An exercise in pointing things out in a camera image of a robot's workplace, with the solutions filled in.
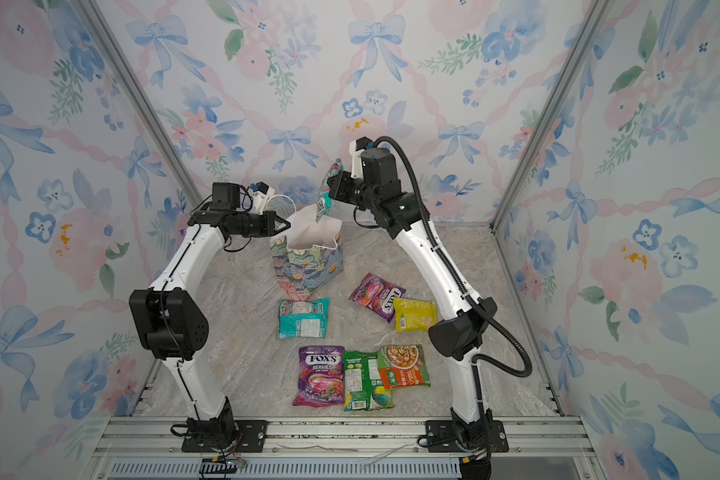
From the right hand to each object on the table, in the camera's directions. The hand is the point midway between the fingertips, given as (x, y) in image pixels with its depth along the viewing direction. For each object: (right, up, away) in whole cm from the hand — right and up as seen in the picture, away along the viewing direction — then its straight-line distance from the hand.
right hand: (326, 177), depth 72 cm
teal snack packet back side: (-10, -38, +21) cm, 44 cm away
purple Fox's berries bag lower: (-2, -51, +8) cm, 52 cm away
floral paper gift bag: (-6, -20, +11) cm, 23 cm away
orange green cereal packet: (+20, -50, +12) cm, 55 cm away
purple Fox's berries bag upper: (+13, -31, +26) cm, 43 cm away
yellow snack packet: (+24, -37, +19) cm, 48 cm away
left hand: (-12, -9, +15) cm, 21 cm away
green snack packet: (+9, -54, +8) cm, 55 cm away
